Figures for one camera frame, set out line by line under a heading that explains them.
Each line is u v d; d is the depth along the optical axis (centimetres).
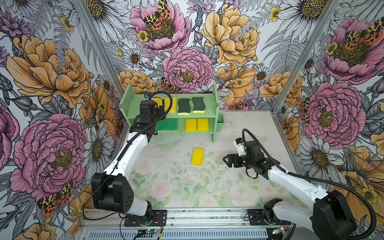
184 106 83
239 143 77
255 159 65
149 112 59
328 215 40
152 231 70
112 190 42
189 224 74
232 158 76
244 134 73
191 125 94
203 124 94
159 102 67
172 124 93
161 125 94
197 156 95
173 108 82
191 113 83
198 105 84
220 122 109
